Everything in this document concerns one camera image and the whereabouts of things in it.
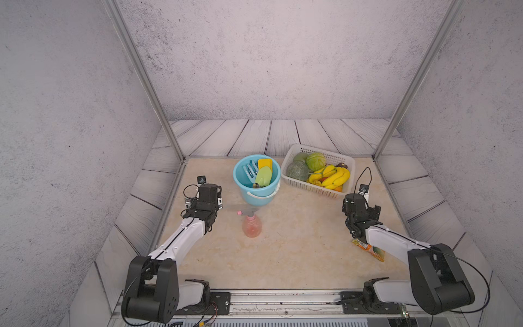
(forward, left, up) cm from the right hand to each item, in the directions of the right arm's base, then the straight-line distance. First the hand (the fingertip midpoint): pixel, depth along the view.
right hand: (364, 202), depth 88 cm
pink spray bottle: (-9, +48, -4) cm, 49 cm away
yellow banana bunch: (+13, +12, +1) cm, 18 cm away
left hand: (0, +67, +4) cm, 68 cm away
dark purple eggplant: (+25, +3, -4) cm, 26 cm away
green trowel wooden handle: (+13, +44, +2) cm, 46 cm away
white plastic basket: (+30, +7, -4) cm, 31 cm away
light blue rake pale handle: (+16, +49, +3) cm, 52 cm away
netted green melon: (+18, +27, 0) cm, 32 cm away
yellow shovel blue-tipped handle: (+19, +42, +5) cm, 47 cm away
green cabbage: (+22, +18, +2) cm, 29 cm away
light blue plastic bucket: (0, +44, +3) cm, 45 cm away
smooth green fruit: (+30, +24, -2) cm, 39 cm away
